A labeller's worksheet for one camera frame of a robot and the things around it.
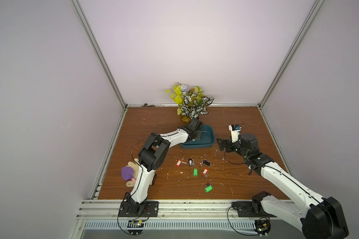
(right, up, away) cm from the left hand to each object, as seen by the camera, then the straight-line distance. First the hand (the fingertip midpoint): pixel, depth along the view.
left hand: (200, 132), depth 100 cm
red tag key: (-14, -17, -10) cm, 25 cm away
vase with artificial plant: (-6, +20, -10) cm, 23 cm away
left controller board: (-35, -43, -28) cm, 62 cm away
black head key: (+3, -18, -10) cm, 21 cm away
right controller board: (+27, -42, -30) cm, 59 cm away
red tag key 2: (+2, -22, -15) cm, 27 cm away
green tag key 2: (+3, -29, -21) cm, 36 cm away
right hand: (+12, +1, -19) cm, 23 cm away
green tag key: (-4, -22, -15) cm, 27 cm away
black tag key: (-6, -18, -11) cm, 22 cm away
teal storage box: (+5, -5, +1) cm, 8 cm away
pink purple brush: (-44, -23, -16) cm, 52 cm away
